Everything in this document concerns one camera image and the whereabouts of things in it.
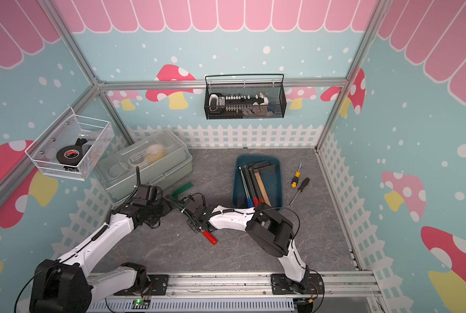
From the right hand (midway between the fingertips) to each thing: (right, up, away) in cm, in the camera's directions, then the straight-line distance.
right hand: (196, 219), depth 89 cm
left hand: (-11, +5, -3) cm, 12 cm away
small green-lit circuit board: (-18, -27, -16) cm, 36 cm away
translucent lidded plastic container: (-16, +28, +1) cm, 32 cm away
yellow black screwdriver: (+52, +20, +17) cm, 58 cm away
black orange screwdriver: (+52, +13, +11) cm, 54 cm away
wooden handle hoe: (+35, +23, +17) cm, 45 cm away
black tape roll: (-42, +29, -18) cm, 54 cm away
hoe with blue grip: (+25, +9, 0) cm, 26 cm away
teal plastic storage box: (+38, +17, +14) cm, 43 cm away
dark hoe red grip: (+27, +9, 0) cm, 29 cm away
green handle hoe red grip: (-2, +10, -13) cm, 16 cm away
